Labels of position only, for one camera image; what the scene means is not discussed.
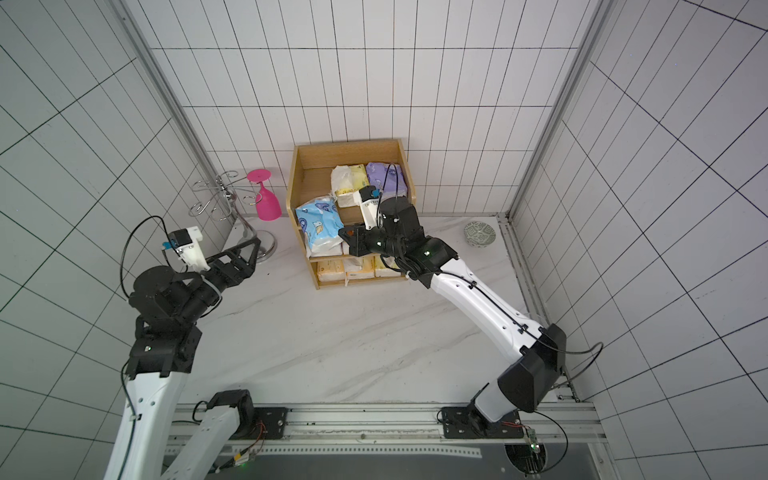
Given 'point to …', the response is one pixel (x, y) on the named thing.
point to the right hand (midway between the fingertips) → (326, 237)
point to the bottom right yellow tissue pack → (381, 270)
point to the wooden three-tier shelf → (324, 180)
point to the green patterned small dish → (479, 234)
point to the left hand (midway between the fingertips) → (251, 250)
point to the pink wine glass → (268, 207)
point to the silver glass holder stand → (223, 194)
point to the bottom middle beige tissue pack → (359, 267)
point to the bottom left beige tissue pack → (331, 270)
